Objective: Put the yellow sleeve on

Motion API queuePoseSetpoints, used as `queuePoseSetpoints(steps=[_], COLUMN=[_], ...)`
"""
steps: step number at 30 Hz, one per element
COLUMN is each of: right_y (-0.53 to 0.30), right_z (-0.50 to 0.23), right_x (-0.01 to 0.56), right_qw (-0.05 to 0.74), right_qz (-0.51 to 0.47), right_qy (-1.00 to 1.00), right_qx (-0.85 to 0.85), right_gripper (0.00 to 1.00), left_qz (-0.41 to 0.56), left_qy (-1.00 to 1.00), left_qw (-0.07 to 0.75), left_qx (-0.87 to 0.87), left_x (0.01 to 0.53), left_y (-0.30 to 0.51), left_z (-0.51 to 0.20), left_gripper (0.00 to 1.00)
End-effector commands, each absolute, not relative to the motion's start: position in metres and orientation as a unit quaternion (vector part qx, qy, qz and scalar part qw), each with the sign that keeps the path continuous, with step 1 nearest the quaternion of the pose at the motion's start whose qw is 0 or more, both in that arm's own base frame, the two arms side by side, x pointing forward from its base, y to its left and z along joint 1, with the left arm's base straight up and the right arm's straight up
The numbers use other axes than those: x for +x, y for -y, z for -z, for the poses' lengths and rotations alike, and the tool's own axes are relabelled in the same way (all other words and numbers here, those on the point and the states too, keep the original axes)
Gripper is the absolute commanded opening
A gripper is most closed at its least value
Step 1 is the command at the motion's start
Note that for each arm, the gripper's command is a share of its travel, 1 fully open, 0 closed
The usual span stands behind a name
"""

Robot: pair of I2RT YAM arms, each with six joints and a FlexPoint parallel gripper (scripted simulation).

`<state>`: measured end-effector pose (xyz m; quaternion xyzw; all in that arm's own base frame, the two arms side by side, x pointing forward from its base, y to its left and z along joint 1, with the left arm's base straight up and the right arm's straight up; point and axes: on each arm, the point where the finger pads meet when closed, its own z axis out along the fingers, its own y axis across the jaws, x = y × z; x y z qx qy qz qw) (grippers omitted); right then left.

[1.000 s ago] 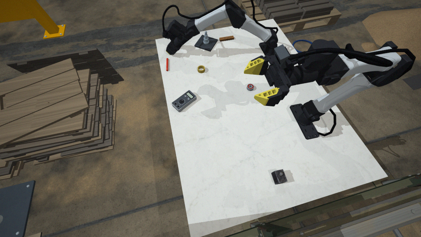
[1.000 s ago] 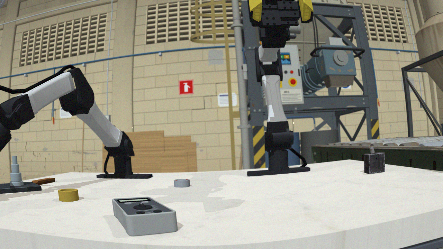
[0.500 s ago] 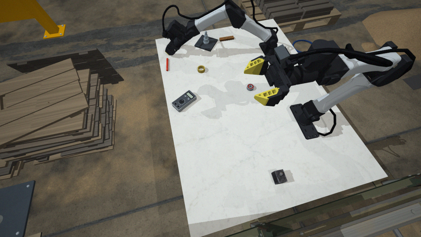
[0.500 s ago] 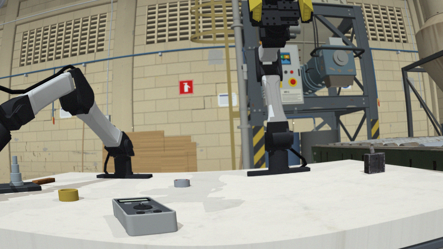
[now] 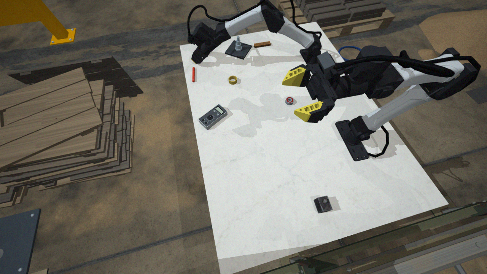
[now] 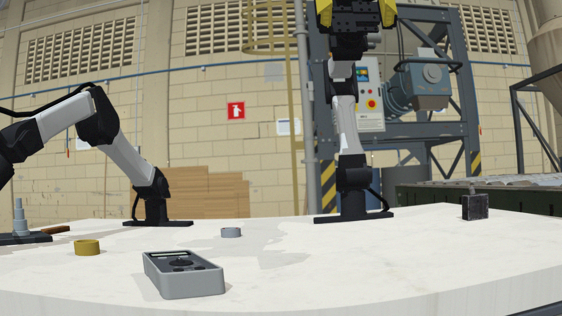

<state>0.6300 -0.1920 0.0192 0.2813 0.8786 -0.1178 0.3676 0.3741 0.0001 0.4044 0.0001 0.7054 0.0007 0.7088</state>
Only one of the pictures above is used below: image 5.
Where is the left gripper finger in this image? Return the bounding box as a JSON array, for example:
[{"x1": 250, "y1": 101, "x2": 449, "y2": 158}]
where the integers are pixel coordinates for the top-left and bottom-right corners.
[
  {"x1": 282, "y1": 67, "x2": 306, "y2": 87},
  {"x1": 294, "y1": 101, "x2": 323, "y2": 122}
]

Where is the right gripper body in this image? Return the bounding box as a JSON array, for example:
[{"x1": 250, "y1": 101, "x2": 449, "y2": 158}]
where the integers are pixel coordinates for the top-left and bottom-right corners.
[{"x1": 191, "y1": 43, "x2": 212, "y2": 64}]

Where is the grey multimeter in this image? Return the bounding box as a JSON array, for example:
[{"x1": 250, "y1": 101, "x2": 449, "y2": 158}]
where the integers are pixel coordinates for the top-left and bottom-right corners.
[{"x1": 199, "y1": 104, "x2": 228, "y2": 130}]

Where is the brown rectangular block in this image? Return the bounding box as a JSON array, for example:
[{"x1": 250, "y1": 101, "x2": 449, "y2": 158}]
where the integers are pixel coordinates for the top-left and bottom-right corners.
[{"x1": 254, "y1": 41, "x2": 271, "y2": 48}]

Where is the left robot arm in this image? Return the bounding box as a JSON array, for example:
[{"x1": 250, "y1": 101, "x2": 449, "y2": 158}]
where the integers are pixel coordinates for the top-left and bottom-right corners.
[{"x1": 317, "y1": 51, "x2": 478, "y2": 161}]

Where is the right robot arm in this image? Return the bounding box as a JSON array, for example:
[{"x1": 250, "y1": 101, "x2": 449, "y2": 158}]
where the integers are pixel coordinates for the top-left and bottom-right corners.
[{"x1": 188, "y1": 0, "x2": 322, "y2": 75}]

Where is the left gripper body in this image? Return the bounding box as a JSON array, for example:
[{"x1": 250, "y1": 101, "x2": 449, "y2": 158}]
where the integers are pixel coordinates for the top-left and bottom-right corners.
[{"x1": 290, "y1": 64, "x2": 347, "y2": 123}]

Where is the red and grey ball bearing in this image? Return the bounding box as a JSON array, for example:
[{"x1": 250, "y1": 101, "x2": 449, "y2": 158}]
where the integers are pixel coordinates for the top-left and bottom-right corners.
[{"x1": 285, "y1": 97, "x2": 294, "y2": 105}]

